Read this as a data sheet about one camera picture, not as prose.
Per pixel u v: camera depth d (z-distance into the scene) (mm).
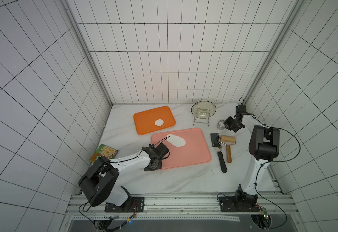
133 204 720
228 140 962
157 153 632
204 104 988
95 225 684
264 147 559
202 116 1049
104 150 923
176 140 979
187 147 1004
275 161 558
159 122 1067
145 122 1078
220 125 1061
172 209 725
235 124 869
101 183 422
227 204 727
